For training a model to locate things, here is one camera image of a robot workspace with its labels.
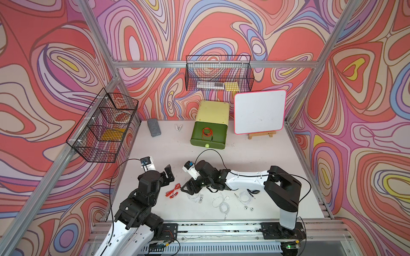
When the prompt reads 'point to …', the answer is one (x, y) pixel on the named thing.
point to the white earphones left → (196, 197)
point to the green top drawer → (219, 139)
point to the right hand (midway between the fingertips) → (187, 189)
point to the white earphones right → (244, 197)
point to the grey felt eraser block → (154, 127)
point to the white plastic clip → (177, 128)
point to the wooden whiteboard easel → (270, 134)
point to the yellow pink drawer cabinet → (215, 112)
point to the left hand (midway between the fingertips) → (163, 168)
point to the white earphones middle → (219, 201)
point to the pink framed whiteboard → (259, 111)
